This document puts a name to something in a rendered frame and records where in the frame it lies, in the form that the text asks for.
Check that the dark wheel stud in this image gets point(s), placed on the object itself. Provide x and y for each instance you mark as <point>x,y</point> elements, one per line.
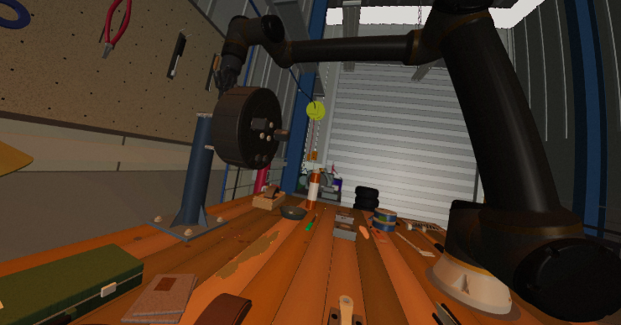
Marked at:
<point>281,135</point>

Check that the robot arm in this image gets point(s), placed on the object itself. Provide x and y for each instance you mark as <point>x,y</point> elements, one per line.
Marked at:
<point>485,97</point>

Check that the dark round bowl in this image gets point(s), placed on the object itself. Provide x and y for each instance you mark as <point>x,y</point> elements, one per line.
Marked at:
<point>293,212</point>

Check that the grey roller door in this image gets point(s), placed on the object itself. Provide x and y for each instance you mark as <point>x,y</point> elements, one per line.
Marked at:
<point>402,145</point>

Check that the brown pegboard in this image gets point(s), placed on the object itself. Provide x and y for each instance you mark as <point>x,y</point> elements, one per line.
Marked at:
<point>73,63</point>

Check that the grey bench machine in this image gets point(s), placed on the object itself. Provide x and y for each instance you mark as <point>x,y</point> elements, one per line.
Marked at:
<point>327,189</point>

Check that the orange and white canister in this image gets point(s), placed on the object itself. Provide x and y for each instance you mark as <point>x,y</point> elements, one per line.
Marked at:
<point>313,189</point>

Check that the white ceiling light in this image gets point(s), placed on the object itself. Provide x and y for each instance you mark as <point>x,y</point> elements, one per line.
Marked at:
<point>383,14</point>

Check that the black hanging tool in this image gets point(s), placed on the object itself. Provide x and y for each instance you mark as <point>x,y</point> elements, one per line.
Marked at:
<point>176,56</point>

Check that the small orange box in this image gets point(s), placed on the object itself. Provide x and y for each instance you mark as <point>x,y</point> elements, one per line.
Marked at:
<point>379,235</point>

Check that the red cylinder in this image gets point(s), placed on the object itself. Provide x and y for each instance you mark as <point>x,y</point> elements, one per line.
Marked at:
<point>262,179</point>

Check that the orange oval piece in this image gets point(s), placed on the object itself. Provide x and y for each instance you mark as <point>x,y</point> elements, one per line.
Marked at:
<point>364,232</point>

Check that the tan grid plate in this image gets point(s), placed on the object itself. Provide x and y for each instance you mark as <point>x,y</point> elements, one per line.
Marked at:
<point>431,227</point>

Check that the green case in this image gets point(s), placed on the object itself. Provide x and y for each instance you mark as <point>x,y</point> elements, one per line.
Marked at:
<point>63,281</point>

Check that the blue steel column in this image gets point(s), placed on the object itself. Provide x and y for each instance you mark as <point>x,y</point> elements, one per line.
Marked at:
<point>296,136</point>
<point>589,121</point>

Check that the grey hanging lamp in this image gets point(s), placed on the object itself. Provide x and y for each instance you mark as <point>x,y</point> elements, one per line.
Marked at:
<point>351,9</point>

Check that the wooden block with brake shoe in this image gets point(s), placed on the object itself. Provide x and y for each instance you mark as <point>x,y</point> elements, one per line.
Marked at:
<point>268,199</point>

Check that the brown brake shoe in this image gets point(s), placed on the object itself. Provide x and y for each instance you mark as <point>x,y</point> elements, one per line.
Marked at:
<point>223,310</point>

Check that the yellow wooden board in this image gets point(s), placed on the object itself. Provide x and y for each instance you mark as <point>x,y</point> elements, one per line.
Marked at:
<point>12,159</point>

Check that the black tyre stack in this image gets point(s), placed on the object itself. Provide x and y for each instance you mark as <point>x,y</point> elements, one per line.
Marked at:
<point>366,199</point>

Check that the blue stand post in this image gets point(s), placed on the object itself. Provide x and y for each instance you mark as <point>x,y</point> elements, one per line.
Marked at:
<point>198,170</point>

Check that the dark brake drum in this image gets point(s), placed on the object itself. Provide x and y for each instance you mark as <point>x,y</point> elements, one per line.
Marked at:
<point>237,128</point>

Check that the orange hanging tags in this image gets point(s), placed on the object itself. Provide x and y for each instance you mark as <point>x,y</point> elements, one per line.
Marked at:
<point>312,156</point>

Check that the yellow ball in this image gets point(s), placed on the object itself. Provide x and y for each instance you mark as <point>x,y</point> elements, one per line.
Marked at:
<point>315,110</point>

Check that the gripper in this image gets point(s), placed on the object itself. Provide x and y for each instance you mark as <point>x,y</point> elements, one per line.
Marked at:
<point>226,77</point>

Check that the blue and tan tape roll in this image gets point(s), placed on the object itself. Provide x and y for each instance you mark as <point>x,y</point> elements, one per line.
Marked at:
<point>384,221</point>

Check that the cream flat stick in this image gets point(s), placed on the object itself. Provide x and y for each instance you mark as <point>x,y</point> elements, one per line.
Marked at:
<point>415,245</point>

